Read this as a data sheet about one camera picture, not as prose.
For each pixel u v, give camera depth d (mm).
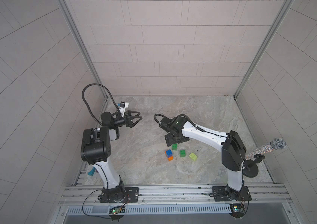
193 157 837
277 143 568
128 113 816
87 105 654
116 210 631
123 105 757
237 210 678
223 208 680
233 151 495
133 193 710
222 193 712
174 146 858
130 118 750
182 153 838
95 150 490
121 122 766
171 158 828
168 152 808
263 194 732
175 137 608
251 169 774
